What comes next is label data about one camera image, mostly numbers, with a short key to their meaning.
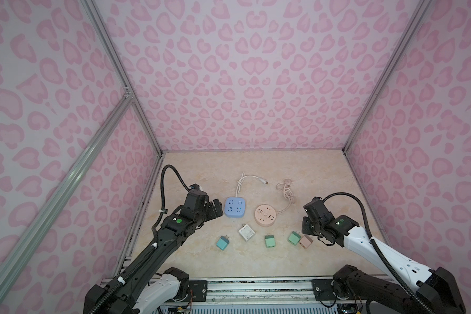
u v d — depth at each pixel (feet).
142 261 1.46
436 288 1.42
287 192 3.22
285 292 2.44
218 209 2.39
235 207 3.04
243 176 3.46
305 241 2.75
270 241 2.76
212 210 2.34
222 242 2.75
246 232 2.81
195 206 1.96
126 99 2.93
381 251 1.54
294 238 2.76
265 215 2.96
